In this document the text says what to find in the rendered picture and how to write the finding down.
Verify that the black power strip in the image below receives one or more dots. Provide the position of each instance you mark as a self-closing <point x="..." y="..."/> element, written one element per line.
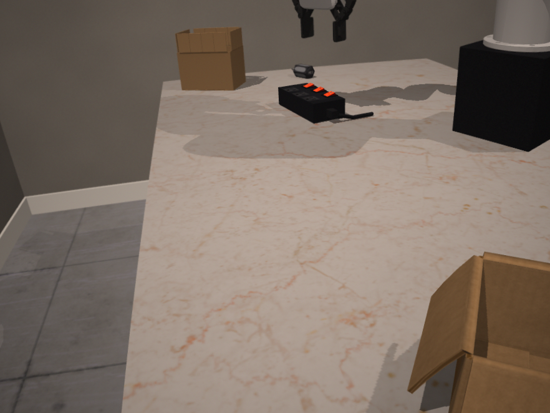
<point x="314" y="103"/>

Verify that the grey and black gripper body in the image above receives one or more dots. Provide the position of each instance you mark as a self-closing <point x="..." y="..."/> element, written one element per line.
<point x="319" y="4"/>

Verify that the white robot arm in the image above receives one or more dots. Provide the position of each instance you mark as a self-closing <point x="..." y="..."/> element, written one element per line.
<point x="521" y="26"/>

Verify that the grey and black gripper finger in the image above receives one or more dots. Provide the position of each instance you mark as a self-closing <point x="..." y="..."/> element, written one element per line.
<point x="339" y="25"/>
<point x="307" y="22"/>

